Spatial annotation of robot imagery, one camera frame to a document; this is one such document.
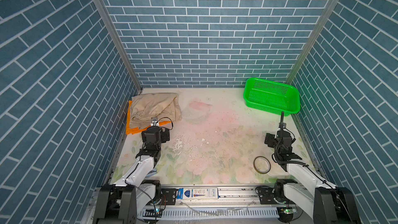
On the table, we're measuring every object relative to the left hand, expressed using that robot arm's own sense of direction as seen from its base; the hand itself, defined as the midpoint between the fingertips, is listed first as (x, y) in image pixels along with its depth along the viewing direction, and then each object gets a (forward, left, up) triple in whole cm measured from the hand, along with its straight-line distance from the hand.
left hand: (157, 128), depth 88 cm
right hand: (-4, -69, -1) cm, 69 cm away
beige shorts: (+17, -2, -1) cm, 17 cm away
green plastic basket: (+31, -79, -7) cm, 85 cm away
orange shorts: (+3, +18, -8) cm, 20 cm away
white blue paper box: (-32, -23, -7) cm, 40 cm away
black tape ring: (-19, -59, -8) cm, 62 cm away
